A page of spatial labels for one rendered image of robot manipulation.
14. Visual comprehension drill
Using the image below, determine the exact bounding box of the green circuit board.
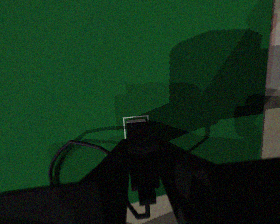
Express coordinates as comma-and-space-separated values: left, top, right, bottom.
0, 0, 273, 192

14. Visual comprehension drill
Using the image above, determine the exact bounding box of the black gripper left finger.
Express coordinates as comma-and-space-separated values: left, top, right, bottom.
0, 139, 130, 224

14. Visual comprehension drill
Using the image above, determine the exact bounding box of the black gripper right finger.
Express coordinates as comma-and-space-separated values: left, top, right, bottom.
155, 136, 280, 224

